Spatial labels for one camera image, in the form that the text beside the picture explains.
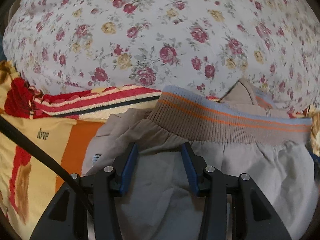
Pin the floral bedsheet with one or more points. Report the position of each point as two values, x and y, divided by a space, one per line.
150 30

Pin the beige jacket with ribbed cuffs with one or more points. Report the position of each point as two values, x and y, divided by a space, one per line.
250 180

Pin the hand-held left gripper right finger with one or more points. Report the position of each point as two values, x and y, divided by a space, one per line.
191 170

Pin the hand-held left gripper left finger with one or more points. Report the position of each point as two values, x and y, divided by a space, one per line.
128 170

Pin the orange yellow red printed blanket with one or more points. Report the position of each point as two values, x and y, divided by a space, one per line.
50 155

